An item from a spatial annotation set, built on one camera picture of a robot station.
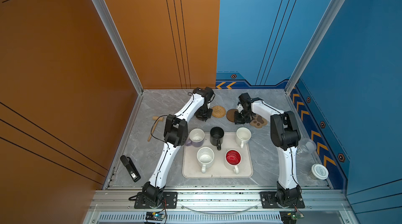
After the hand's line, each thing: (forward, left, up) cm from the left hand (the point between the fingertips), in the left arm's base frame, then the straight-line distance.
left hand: (206, 117), depth 101 cm
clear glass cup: (-19, -58, -2) cm, 61 cm away
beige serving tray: (-32, -6, -2) cm, 32 cm away
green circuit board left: (-52, +22, -4) cm, 57 cm away
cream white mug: (-13, -21, +1) cm, 25 cm away
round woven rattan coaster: (+7, -8, -3) cm, 11 cm away
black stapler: (-33, +39, 0) cm, 51 cm away
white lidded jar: (-34, -56, +3) cm, 65 cm away
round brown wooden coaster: (+4, -16, -3) cm, 17 cm away
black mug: (-14, -6, +3) cm, 15 cm away
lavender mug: (-13, +6, -1) cm, 14 cm away
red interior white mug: (-29, -14, +3) cm, 32 cm away
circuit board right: (-52, -38, -3) cm, 64 cm away
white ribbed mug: (-25, +1, -2) cm, 25 cm away
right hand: (-1, -19, -3) cm, 20 cm away
